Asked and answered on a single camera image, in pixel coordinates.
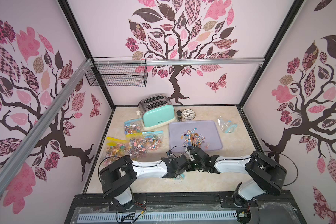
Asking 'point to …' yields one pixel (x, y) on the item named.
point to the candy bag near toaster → (132, 126)
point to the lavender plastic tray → (207, 129)
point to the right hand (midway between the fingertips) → (183, 165)
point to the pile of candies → (192, 138)
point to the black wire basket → (119, 72)
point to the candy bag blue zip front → (227, 126)
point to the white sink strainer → (188, 114)
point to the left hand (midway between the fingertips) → (180, 172)
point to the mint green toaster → (155, 110)
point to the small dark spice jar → (179, 115)
